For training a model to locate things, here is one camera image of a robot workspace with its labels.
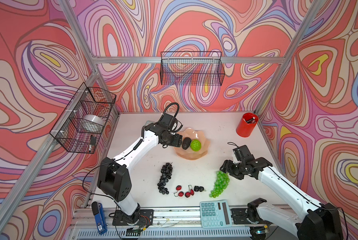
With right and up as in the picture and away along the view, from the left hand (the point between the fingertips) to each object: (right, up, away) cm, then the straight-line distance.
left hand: (178, 140), depth 84 cm
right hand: (+26, -18, -3) cm, 32 cm away
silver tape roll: (-41, +12, -11) cm, 44 cm away
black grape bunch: (-7, -18, -1) cm, 19 cm away
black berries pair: (+10, -26, -4) cm, 29 cm away
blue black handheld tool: (-39, -34, -12) cm, 53 cm away
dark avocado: (+5, -3, +12) cm, 13 cm away
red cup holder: (+45, +9, +13) cm, 48 cm away
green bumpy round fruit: (+11, -4, +9) cm, 15 cm away
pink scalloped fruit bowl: (+7, -10, +12) cm, 17 cm away
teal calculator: (+19, -36, -11) cm, 42 cm away
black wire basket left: (-49, +7, -11) cm, 50 cm away
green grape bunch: (+24, -24, -3) cm, 34 cm away
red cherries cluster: (+2, -29, -4) cm, 29 cm away
